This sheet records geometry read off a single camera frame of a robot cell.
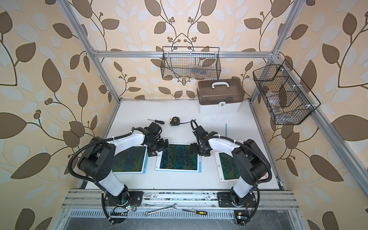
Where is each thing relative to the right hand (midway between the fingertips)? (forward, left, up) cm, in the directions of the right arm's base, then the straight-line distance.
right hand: (195, 153), depth 90 cm
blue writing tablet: (-2, +11, 0) cm, 11 cm away
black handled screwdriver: (+26, +28, +2) cm, 38 cm away
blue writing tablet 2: (-3, +40, 0) cm, 40 cm away
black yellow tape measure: (+25, +14, +2) cm, 29 cm away
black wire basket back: (+49, +3, +34) cm, 60 cm away
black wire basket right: (+11, -48, +31) cm, 58 cm away
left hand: (+2, +20, +3) cm, 20 cm away
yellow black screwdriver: (-31, -2, +1) cm, 31 cm away
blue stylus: (+17, -23, -1) cm, 29 cm away
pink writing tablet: (-11, -18, -1) cm, 21 cm away
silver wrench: (-31, +26, 0) cm, 40 cm away
